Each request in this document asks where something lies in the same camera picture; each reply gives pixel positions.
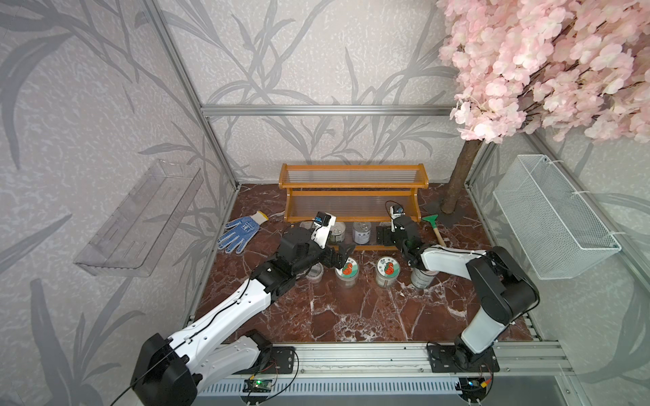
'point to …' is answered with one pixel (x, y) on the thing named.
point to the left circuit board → (257, 385)
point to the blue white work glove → (241, 231)
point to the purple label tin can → (361, 232)
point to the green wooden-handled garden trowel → (432, 218)
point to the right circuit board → (472, 386)
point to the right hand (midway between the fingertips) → (388, 224)
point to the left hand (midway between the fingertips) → (343, 240)
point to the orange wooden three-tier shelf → (353, 192)
